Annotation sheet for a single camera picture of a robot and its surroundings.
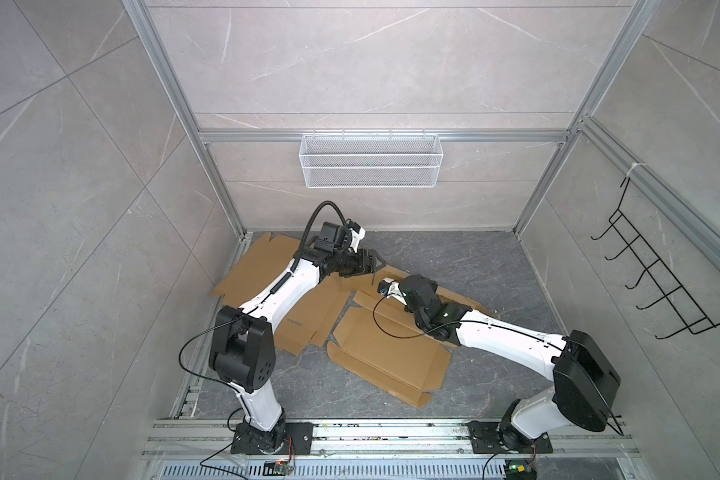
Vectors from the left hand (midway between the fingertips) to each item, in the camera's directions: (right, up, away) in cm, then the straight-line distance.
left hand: (377, 259), depth 84 cm
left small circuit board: (-25, -50, -14) cm, 58 cm away
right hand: (+12, -4, 0) cm, 13 cm away
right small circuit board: (+34, -50, -14) cm, 62 cm away
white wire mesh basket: (+1, +34, +16) cm, 37 cm away
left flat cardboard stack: (-22, -20, +11) cm, 32 cm away
